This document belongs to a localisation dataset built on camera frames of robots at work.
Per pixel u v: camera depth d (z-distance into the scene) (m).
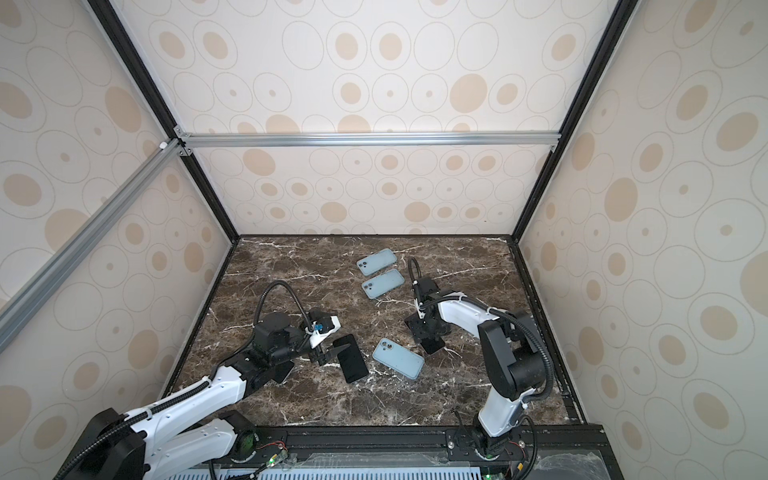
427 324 0.80
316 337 0.66
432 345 0.90
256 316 0.60
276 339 0.62
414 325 0.85
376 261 1.14
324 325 0.66
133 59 0.74
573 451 0.73
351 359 0.86
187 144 0.91
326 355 0.72
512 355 0.47
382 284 1.06
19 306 0.51
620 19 0.69
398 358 0.89
